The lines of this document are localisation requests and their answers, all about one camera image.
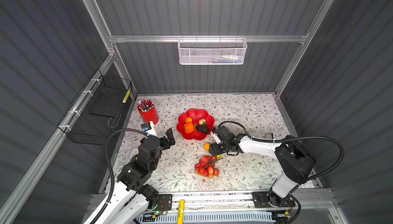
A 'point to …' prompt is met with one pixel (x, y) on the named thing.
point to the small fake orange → (189, 119)
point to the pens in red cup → (145, 105)
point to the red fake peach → (202, 121)
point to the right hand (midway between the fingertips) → (214, 149)
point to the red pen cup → (148, 111)
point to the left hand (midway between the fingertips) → (163, 131)
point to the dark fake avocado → (202, 128)
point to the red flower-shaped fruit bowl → (195, 124)
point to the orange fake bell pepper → (189, 127)
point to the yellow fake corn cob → (206, 146)
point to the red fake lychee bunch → (206, 167)
